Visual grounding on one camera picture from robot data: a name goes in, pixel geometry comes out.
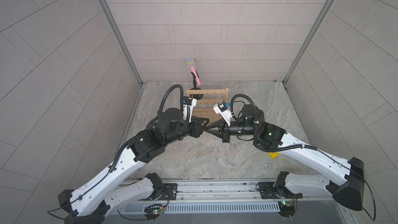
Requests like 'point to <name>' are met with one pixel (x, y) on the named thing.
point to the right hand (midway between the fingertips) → (207, 132)
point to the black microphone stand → (197, 96)
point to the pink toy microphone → (190, 62)
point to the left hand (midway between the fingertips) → (210, 120)
